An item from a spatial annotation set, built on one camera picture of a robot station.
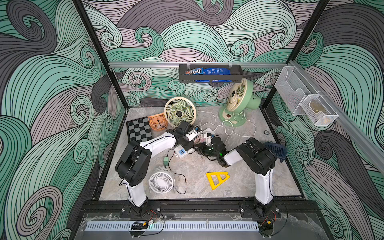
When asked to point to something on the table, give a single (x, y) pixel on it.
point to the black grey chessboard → (139, 130)
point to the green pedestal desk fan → (240, 96)
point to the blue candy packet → (203, 71)
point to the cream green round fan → (179, 109)
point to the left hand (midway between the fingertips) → (190, 140)
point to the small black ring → (266, 132)
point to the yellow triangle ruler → (220, 180)
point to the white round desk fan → (162, 180)
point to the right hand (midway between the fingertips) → (193, 146)
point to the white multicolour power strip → (181, 151)
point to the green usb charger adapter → (166, 160)
